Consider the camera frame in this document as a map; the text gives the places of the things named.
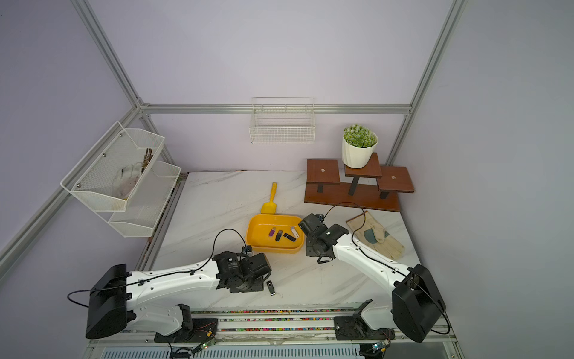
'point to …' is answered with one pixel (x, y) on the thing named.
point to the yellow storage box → (258, 228)
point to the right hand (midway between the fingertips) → (317, 251)
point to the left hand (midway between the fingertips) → (254, 286)
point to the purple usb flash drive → (272, 232)
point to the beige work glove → (376, 235)
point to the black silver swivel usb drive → (271, 287)
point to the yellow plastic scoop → (270, 207)
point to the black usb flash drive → (290, 237)
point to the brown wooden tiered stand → (365, 187)
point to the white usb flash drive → (294, 232)
